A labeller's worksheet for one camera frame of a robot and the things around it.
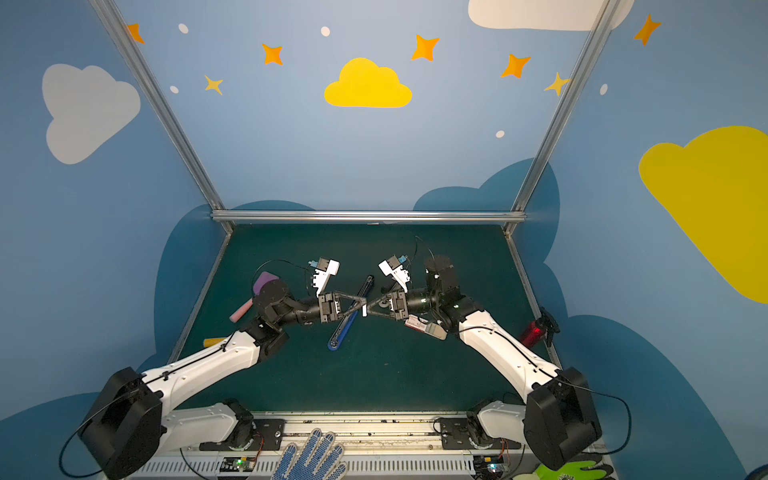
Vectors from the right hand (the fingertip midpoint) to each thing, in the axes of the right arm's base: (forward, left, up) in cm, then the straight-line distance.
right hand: (369, 310), depth 68 cm
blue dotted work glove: (-28, +13, -25) cm, 40 cm away
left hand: (-1, +1, +2) cm, 3 cm away
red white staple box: (+9, -16, -26) cm, 32 cm away
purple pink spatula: (+24, +41, -25) cm, 54 cm away
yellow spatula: (0, +49, -23) cm, 54 cm away
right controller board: (-26, -30, -26) cm, 48 cm away
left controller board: (-29, +30, -25) cm, 49 cm away
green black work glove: (-26, -52, -23) cm, 62 cm away
